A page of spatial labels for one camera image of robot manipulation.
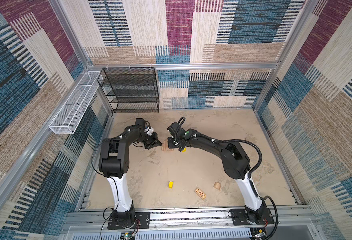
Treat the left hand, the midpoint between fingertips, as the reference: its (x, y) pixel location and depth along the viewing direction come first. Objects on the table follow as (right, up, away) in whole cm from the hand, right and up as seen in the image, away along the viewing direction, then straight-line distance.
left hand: (161, 141), depth 96 cm
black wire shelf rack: (-24, +36, +15) cm, 46 cm away
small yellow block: (+6, -22, -14) cm, 27 cm away
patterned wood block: (+22, -26, -15) cm, 38 cm away
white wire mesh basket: (-42, +12, -26) cm, 51 cm away
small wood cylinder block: (+32, -23, -12) cm, 41 cm away
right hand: (+6, -2, -2) cm, 7 cm away
